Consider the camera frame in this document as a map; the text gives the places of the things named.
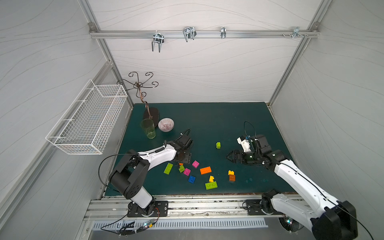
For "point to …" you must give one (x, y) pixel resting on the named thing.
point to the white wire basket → (86, 126)
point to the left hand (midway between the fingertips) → (184, 159)
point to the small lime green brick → (218, 145)
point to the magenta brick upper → (195, 164)
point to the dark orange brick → (232, 177)
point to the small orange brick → (181, 164)
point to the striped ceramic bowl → (166, 124)
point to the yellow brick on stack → (231, 172)
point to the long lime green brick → (168, 168)
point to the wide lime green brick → (212, 185)
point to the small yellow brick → (211, 179)
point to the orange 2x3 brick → (205, 170)
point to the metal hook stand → (149, 113)
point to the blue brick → (192, 179)
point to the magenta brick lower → (187, 171)
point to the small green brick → (181, 168)
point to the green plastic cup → (148, 127)
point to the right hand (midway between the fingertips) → (232, 157)
